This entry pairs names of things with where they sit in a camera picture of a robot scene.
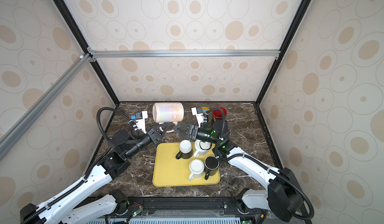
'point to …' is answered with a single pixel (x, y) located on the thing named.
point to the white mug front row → (196, 167)
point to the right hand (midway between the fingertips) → (176, 131)
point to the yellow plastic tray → (169, 171)
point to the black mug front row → (211, 166)
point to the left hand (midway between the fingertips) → (171, 125)
